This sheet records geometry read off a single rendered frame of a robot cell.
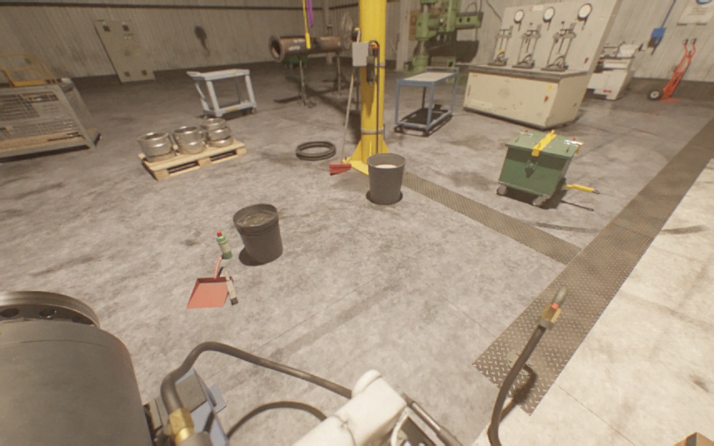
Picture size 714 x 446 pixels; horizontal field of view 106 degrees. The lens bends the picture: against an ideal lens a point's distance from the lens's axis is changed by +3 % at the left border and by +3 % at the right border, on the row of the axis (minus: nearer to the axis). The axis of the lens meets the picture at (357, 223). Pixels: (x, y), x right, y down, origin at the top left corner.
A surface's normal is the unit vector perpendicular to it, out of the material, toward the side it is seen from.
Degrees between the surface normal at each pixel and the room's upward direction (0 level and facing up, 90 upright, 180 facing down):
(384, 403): 14
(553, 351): 0
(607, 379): 0
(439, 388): 0
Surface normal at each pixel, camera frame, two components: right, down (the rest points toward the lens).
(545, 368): -0.03, -0.82
